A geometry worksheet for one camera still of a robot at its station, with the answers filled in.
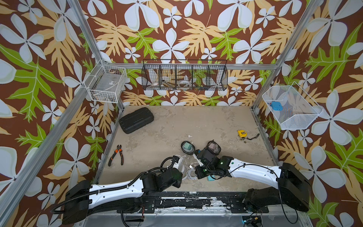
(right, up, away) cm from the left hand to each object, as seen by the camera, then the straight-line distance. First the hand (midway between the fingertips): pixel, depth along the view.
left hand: (183, 173), depth 78 cm
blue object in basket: (+58, +39, +8) cm, 70 cm away
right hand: (+6, -1, +3) cm, 7 cm away
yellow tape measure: (+43, +20, +24) cm, 53 cm away
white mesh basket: (+64, +37, +4) cm, 74 cm away
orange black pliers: (-44, +10, +17) cm, 49 cm away
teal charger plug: (+13, 0, -8) cm, 16 cm away
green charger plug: (+3, +12, +17) cm, 22 cm away
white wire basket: (-48, +53, +8) cm, 72 cm away
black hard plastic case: (-35, +30, +27) cm, 53 cm away
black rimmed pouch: (+21, +12, +16) cm, 29 cm away
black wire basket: (+1, +62, +19) cm, 65 cm away
